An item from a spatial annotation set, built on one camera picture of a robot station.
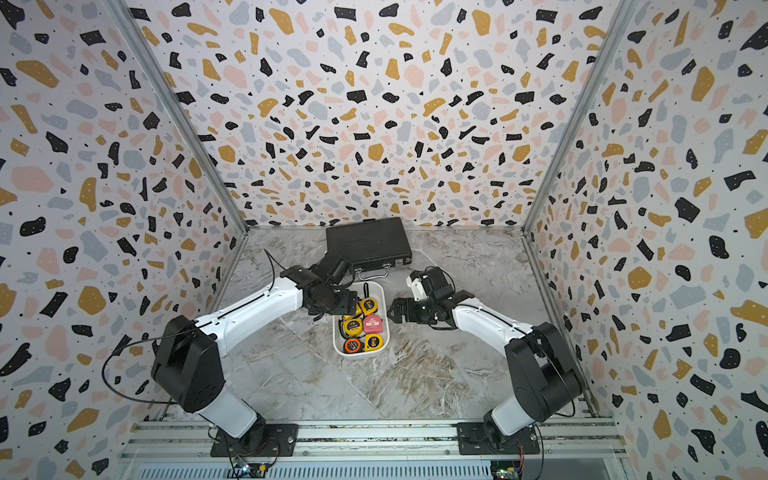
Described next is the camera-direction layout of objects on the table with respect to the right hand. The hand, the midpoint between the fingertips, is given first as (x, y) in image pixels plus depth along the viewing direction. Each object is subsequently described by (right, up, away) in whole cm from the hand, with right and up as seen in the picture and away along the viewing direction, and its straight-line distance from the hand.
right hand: (399, 314), depth 87 cm
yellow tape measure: (-10, +1, +9) cm, 14 cm away
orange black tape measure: (-13, -9, -1) cm, 16 cm away
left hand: (-15, +3, -1) cm, 16 cm away
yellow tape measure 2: (-15, -5, +5) cm, 17 cm away
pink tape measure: (-8, -4, +5) cm, 11 cm away
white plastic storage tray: (-10, -7, +4) cm, 13 cm away
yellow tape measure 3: (-8, -8, +1) cm, 11 cm away
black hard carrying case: (-10, +21, +22) cm, 32 cm away
